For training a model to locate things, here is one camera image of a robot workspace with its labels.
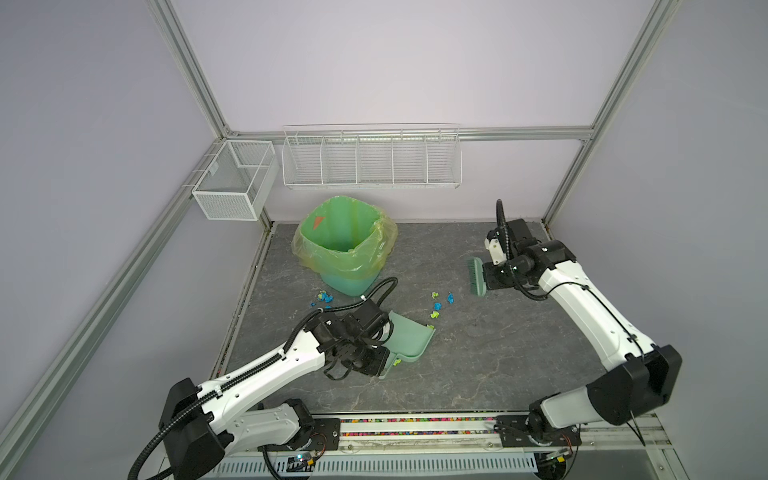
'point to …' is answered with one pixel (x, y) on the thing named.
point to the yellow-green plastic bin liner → (345, 237)
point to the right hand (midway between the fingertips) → (491, 279)
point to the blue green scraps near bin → (438, 305)
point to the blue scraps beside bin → (323, 296)
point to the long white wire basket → (372, 156)
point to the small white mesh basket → (238, 180)
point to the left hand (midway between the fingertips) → (379, 373)
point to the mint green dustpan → (409, 341)
